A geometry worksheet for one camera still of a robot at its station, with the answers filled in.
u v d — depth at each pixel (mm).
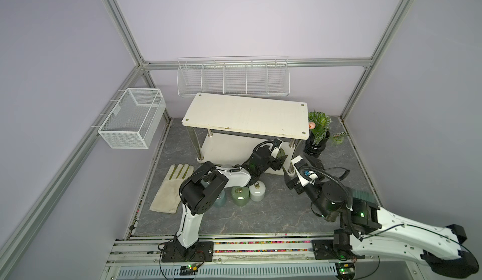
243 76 1013
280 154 833
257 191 824
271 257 736
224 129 707
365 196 869
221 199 825
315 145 961
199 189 517
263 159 709
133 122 840
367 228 447
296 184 551
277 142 787
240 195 811
